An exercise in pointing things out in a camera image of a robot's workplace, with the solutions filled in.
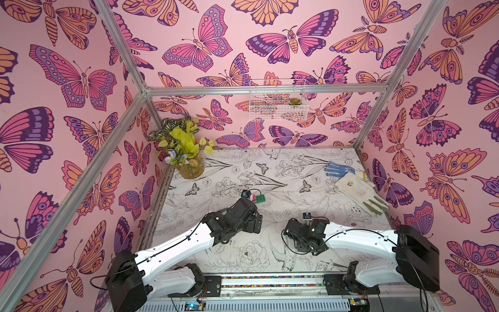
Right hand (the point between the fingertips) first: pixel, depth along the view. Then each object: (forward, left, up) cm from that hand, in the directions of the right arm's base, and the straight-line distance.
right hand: (304, 244), depth 82 cm
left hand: (+7, +22, +11) cm, 25 cm away
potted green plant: (+41, +59, +20) cm, 75 cm away
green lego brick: (+22, +18, 0) cm, 29 cm away
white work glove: (+27, -35, -2) cm, 44 cm away
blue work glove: (+42, -25, -2) cm, 49 cm away
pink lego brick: (+21, +22, +2) cm, 30 cm away
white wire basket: (+59, +10, +32) cm, 68 cm away
